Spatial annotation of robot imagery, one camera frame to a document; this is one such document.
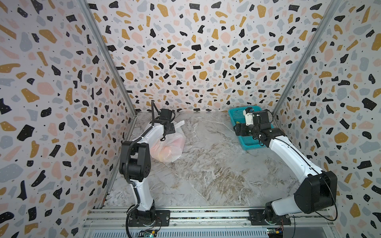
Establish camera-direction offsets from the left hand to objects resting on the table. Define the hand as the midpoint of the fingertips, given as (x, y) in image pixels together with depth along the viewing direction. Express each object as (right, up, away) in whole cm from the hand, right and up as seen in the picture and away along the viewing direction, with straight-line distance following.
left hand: (164, 127), depth 96 cm
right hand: (+45, +2, -12) cm, 46 cm away
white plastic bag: (+3, -13, -3) cm, 14 cm away
